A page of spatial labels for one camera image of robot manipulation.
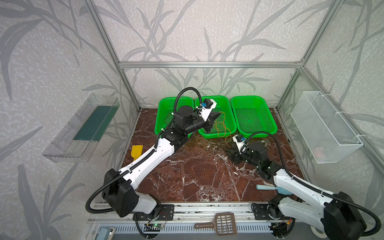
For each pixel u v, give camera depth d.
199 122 0.60
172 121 0.57
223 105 1.15
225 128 1.08
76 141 0.63
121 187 0.39
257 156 0.62
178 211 0.75
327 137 0.64
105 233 0.64
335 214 0.39
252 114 1.15
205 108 0.57
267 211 0.71
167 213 0.73
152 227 0.72
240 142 0.69
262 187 0.82
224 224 0.71
